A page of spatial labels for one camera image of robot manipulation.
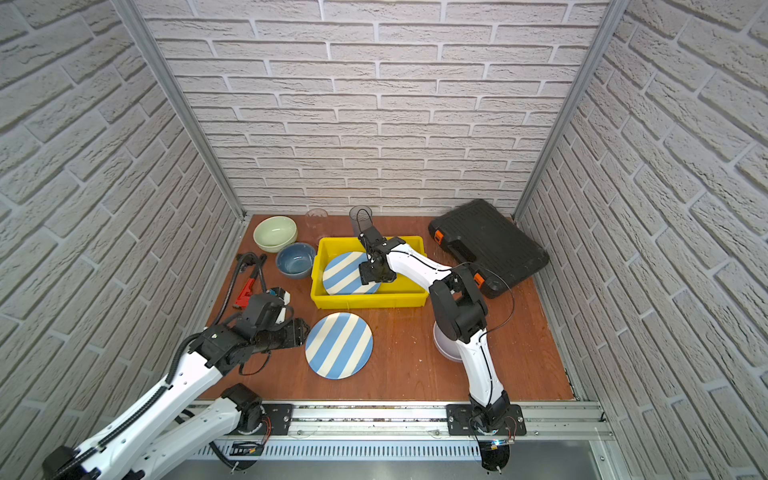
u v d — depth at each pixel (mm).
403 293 941
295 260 1033
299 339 685
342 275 976
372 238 775
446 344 835
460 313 553
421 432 739
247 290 962
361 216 1078
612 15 696
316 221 1061
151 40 745
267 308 583
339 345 855
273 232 1102
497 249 1003
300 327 696
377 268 825
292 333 679
